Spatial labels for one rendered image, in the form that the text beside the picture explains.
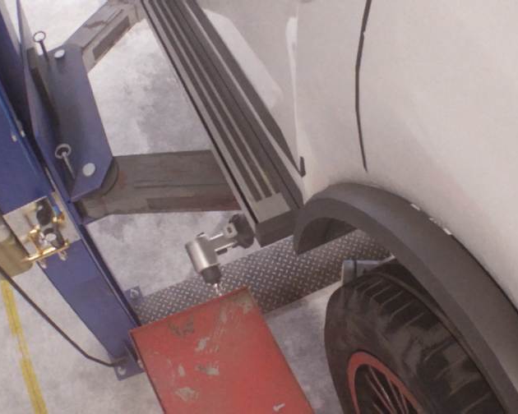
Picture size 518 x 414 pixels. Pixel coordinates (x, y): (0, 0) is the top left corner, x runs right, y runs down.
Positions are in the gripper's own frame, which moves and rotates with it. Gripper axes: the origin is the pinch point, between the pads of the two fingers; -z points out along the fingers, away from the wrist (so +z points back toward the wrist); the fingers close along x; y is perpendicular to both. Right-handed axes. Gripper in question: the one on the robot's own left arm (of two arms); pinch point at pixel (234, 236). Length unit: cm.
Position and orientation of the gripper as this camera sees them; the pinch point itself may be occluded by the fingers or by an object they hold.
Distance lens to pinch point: 211.1
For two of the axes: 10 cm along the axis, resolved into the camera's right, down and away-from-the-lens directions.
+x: -4.3, -8.7, 2.4
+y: -7.1, 1.6, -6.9
